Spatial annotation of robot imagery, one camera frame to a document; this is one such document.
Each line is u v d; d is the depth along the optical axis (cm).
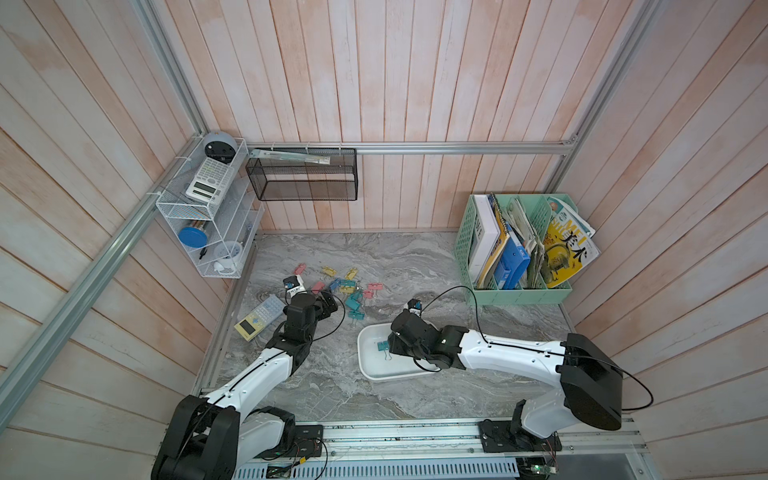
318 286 104
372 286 101
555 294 96
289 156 91
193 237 76
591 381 43
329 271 107
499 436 73
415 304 76
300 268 107
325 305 78
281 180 106
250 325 93
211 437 40
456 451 73
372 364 86
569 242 91
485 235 86
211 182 77
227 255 85
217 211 73
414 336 63
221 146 80
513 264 88
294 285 74
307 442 73
